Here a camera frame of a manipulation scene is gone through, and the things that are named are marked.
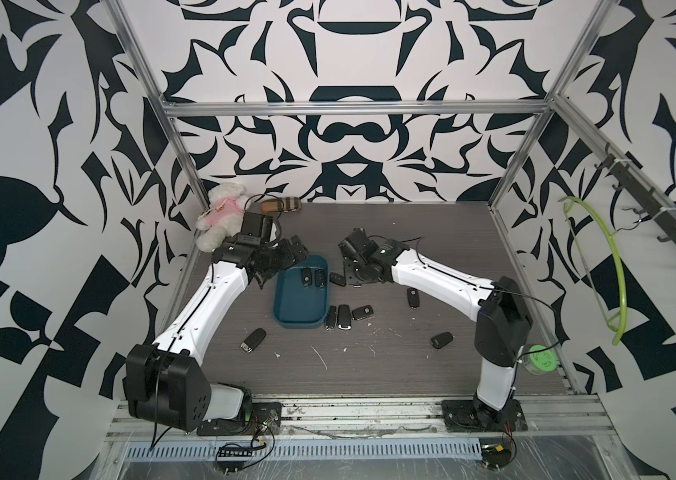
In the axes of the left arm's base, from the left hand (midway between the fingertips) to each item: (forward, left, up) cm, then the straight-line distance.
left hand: (294, 251), depth 83 cm
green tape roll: (-27, -63, -15) cm, 71 cm away
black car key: (+2, -6, -18) cm, 19 cm away
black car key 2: (+3, -2, -17) cm, 18 cm away
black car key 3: (-11, -13, -19) cm, 26 cm away
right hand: (-2, -16, -7) cm, 17 cm away
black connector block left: (-44, +15, -23) cm, 51 cm away
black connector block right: (-46, -47, -22) cm, 69 cm away
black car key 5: (-17, +13, -19) cm, 29 cm away
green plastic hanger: (-27, -72, +4) cm, 77 cm away
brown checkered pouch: (+33, +7, -15) cm, 37 cm away
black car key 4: (-10, -19, -18) cm, 28 cm away
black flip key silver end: (-12, -10, -19) cm, 24 cm away
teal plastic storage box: (-5, +1, -22) cm, 23 cm away
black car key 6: (-20, -40, -17) cm, 48 cm away
